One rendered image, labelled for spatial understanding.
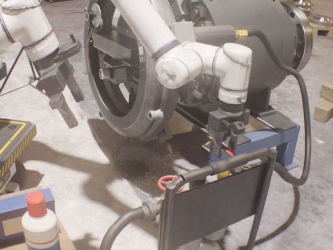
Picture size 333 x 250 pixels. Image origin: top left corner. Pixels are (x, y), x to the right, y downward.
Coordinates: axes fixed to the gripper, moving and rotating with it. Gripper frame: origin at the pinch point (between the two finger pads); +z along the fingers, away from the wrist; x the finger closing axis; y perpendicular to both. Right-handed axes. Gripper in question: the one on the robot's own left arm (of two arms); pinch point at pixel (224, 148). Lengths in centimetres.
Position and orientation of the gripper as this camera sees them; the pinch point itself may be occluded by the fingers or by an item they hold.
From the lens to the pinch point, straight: 126.6
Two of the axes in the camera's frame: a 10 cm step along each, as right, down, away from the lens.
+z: -0.5, 9.0, 4.3
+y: 5.2, 4.0, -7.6
